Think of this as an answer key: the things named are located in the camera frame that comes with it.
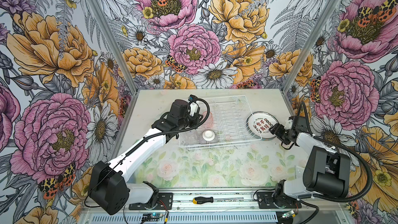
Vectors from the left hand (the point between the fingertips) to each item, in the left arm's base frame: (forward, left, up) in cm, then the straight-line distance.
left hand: (198, 120), depth 80 cm
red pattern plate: (+8, -37, -17) cm, 42 cm away
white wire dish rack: (+12, -21, -18) cm, 30 cm away
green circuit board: (-38, +22, -21) cm, 49 cm away
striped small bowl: (-3, -6, -13) cm, 14 cm away
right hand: (-1, -43, -15) cm, 46 cm away
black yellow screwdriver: (-32, -1, -18) cm, 37 cm away
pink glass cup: (+6, -6, -13) cm, 16 cm away
